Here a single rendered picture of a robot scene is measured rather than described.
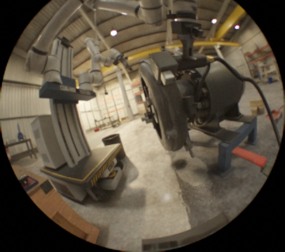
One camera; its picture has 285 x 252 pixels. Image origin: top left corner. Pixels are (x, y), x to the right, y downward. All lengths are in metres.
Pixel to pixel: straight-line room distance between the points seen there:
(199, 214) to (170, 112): 0.60
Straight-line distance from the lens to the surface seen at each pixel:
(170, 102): 0.41
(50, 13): 8.77
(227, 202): 0.69
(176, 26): 0.36
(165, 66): 0.35
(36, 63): 0.81
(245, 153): 0.21
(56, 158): 1.02
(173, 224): 0.64
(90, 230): 0.66
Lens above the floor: 0.61
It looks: level
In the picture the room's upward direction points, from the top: 18 degrees counter-clockwise
